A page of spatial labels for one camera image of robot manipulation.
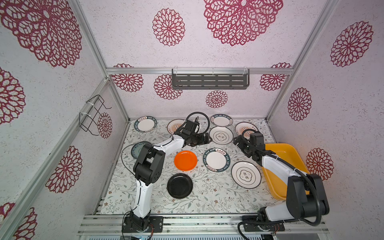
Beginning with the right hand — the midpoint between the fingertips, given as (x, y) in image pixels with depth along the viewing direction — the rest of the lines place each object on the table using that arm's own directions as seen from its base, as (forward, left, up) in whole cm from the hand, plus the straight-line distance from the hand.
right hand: (238, 139), depth 91 cm
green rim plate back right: (+31, +5, -14) cm, 34 cm away
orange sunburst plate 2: (+23, -9, -14) cm, 29 cm away
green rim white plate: (-6, +12, -13) cm, 19 cm away
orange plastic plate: (-7, +32, -14) cm, 36 cm away
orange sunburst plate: (+23, +43, -12) cm, 50 cm away
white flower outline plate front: (-16, -5, -13) cm, 22 cm away
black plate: (-25, +34, -12) cm, 44 cm away
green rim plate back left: (+23, +67, -12) cm, 72 cm away
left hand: (+1, +19, -4) cm, 20 cm away
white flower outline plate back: (+13, +7, -13) cm, 20 cm away
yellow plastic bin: (-3, -36, -10) cm, 37 cm away
